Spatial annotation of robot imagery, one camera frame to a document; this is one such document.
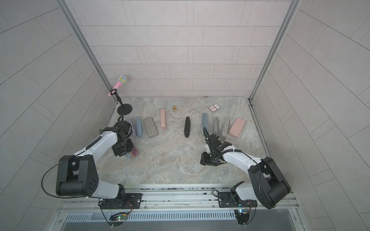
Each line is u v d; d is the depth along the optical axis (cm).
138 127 94
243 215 68
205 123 95
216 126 96
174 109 109
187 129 94
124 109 108
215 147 68
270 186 41
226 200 71
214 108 109
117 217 66
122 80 91
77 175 42
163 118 98
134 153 84
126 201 69
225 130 92
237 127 99
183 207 71
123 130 65
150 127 96
